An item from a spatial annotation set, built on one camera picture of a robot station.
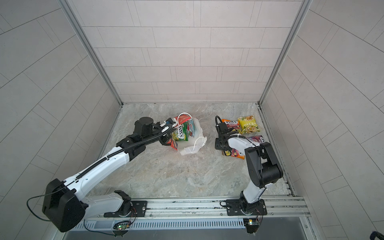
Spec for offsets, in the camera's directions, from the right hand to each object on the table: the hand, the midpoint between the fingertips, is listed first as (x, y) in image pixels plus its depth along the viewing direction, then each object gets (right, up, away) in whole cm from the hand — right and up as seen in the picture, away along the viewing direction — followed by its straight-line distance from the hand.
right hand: (219, 145), depth 94 cm
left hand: (-24, +14, -19) cm, 33 cm away
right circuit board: (+11, -31, -26) cm, 42 cm away
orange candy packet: (+8, -2, -9) cm, 12 cm away
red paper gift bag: (-20, +5, -2) cm, 21 cm away
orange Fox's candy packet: (+9, +13, +7) cm, 18 cm away
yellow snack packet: (+20, +13, +5) cm, 24 cm away
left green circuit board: (-47, -29, -30) cm, 63 cm away
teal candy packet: (-18, +12, -3) cm, 22 cm away
